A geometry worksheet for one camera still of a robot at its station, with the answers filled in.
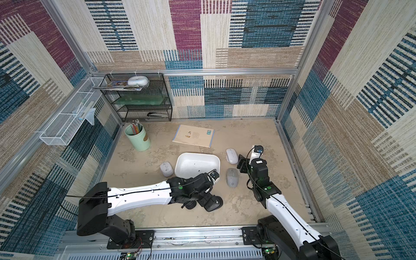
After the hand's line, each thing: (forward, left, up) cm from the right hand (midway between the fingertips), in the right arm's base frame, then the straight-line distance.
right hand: (246, 154), depth 83 cm
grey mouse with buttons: (-7, +7, -13) cm, 16 cm away
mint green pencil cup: (+15, +61, -7) cm, 63 cm away
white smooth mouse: (+8, +6, -14) cm, 17 cm away
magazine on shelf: (+34, +67, +19) cm, 77 cm away
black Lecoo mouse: (-20, +28, -15) cm, 38 cm away
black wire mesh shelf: (+43, +50, +12) cm, 67 cm away
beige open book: (+25, +30, -15) cm, 42 cm away
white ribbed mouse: (-1, +43, -13) cm, 45 cm away
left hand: (-17, +18, -7) cm, 26 cm away
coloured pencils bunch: (+19, +62, +3) cm, 65 cm away
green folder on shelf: (+34, +59, +9) cm, 69 cm away
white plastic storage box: (+3, +29, -15) cm, 33 cm away
